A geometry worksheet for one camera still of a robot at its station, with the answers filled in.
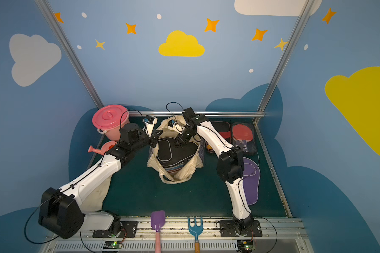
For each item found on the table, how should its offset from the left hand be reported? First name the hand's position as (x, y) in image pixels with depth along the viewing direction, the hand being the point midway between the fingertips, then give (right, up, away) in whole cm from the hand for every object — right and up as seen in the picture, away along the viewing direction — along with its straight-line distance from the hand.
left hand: (164, 129), depth 78 cm
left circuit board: (-22, -53, -7) cm, 58 cm away
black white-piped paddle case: (+2, -13, +9) cm, 16 cm away
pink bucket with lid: (-37, +7, +18) cm, 42 cm away
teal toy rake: (+16, -49, -5) cm, 52 cm away
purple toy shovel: (-3, -46, -3) cm, 46 cm away
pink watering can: (-36, -10, +12) cm, 40 cm away
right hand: (+8, -5, +13) cm, 16 cm away
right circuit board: (+40, -54, -7) cm, 67 cm away
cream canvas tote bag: (-1, +3, -1) cm, 3 cm away
